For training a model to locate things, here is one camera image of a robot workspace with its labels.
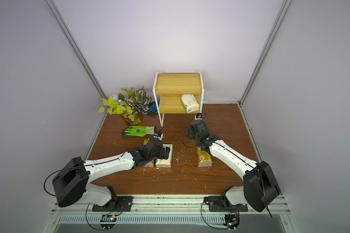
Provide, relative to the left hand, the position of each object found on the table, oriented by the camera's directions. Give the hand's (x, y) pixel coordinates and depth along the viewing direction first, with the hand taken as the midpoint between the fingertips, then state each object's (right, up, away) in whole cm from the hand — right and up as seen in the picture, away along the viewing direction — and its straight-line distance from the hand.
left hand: (166, 148), depth 85 cm
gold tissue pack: (+22, -5, -4) cm, 23 cm away
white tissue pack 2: (0, -8, -3) cm, 8 cm away
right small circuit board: (+34, -32, -16) cm, 49 cm away
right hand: (+17, +14, -1) cm, 22 cm away
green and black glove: (-22, +8, +15) cm, 28 cm away
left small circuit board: (-28, -32, -14) cm, 45 cm away
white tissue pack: (+14, +28, +5) cm, 32 cm away
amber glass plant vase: (-22, +27, 0) cm, 34 cm away
